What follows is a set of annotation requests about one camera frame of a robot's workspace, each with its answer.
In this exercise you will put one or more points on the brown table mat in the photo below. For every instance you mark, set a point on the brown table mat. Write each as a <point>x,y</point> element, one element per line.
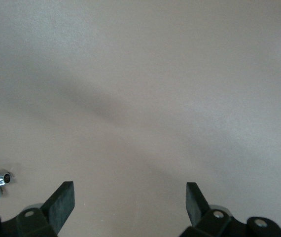
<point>140,74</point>

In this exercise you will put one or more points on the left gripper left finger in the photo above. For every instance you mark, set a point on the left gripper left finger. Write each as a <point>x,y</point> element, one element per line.
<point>61,205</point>

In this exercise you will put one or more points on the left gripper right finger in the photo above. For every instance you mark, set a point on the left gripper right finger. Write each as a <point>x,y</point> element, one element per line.
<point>196,207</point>

